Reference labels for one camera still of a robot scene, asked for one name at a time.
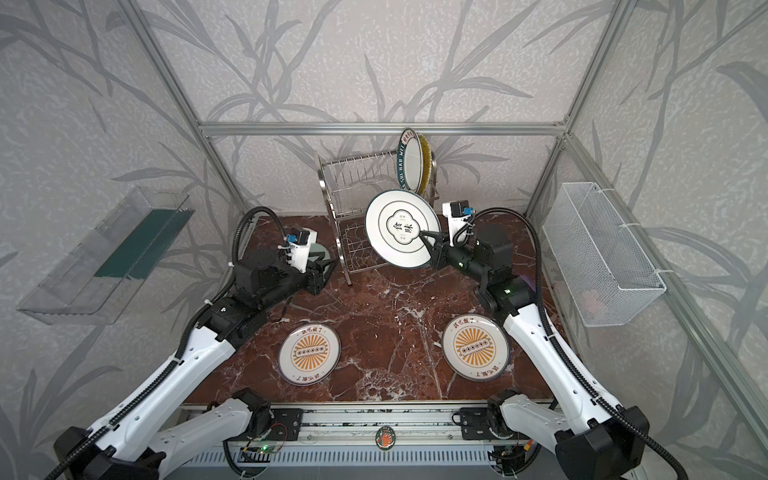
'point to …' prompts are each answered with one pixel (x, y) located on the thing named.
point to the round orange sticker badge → (385, 437)
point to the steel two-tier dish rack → (349, 184)
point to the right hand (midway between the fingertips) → (423, 225)
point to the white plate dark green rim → (410, 160)
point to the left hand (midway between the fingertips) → (335, 250)
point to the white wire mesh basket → (605, 272)
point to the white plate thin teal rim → (393, 222)
